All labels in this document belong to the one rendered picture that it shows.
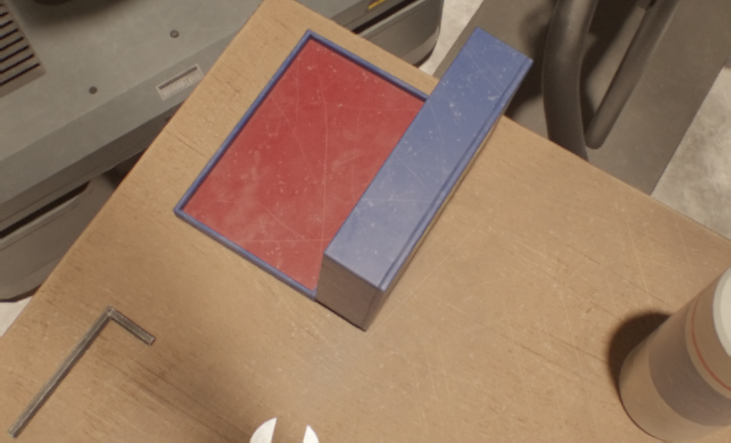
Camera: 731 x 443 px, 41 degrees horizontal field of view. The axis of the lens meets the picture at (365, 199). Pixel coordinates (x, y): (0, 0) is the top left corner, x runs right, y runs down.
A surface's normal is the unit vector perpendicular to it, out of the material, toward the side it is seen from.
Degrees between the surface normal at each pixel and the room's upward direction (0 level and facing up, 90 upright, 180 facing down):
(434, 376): 0
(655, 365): 90
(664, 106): 0
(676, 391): 90
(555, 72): 53
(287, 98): 0
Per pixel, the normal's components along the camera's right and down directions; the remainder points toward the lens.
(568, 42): -0.03, 0.34
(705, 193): 0.00, -0.37
